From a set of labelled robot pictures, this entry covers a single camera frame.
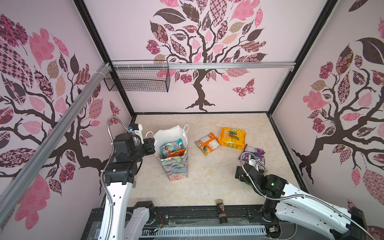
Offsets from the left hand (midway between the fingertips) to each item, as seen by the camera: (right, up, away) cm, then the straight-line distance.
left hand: (155, 142), depth 70 cm
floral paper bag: (+9, -15, +7) cm, 19 cm away
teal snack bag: (+5, -5, +16) cm, 17 cm away
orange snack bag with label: (+28, -4, +28) cm, 40 cm away
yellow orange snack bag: (+44, 0, +28) cm, 52 cm away
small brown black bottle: (+33, -37, +2) cm, 50 cm away
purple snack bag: (+55, -9, +25) cm, 61 cm away
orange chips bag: (+9, -8, +11) cm, 16 cm away
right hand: (+46, -16, +10) cm, 49 cm away
